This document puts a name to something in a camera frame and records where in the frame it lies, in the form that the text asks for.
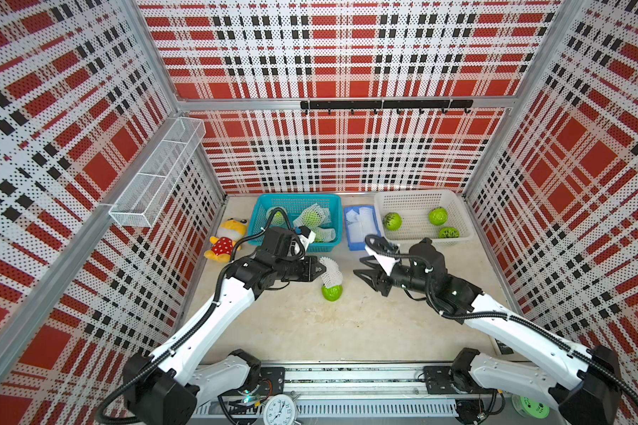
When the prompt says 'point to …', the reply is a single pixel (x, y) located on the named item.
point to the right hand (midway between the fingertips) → (363, 266)
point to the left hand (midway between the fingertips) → (327, 270)
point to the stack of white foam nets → (361, 224)
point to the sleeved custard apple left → (277, 218)
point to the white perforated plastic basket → (412, 216)
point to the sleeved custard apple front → (322, 235)
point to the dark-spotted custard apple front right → (448, 232)
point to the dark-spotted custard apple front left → (392, 220)
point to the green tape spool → (530, 407)
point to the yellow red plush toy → (224, 243)
